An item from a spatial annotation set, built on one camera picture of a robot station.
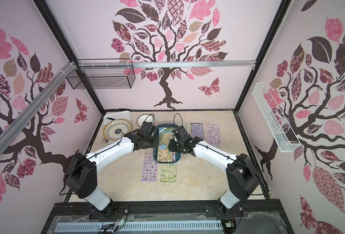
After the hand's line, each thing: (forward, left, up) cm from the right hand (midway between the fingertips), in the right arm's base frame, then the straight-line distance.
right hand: (169, 148), depth 85 cm
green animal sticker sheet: (-10, +1, -12) cm, 16 cm away
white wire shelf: (+3, -60, +14) cm, 61 cm away
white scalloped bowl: (+34, +17, -10) cm, 39 cm away
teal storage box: (0, +9, -3) cm, 9 cm away
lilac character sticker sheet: (-9, +13, -11) cm, 19 cm away
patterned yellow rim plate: (+23, +42, -10) cm, 49 cm away
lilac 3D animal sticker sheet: (+17, -32, -12) cm, 38 cm away
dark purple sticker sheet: (+21, -20, -11) cm, 31 cm away
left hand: (+4, +8, -1) cm, 9 cm away
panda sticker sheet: (-3, +4, -3) cm, 5 cm away
